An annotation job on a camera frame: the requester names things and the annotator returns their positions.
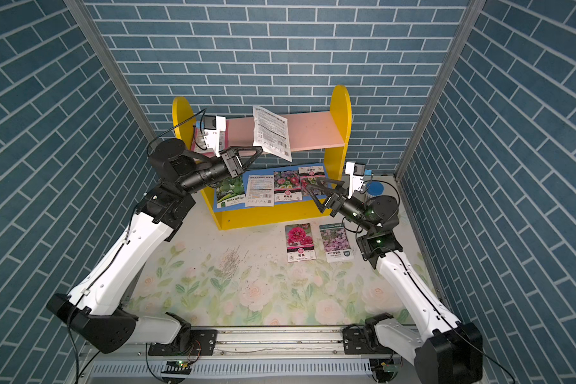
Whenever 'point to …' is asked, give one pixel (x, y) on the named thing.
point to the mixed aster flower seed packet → (308, 175)
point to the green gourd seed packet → (231, 193)
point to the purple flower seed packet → (336, 242)
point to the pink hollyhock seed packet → (300, 242)
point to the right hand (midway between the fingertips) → (315, 188)
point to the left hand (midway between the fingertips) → (269, 153)
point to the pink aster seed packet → (287, 186)
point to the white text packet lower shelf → (260, 191)
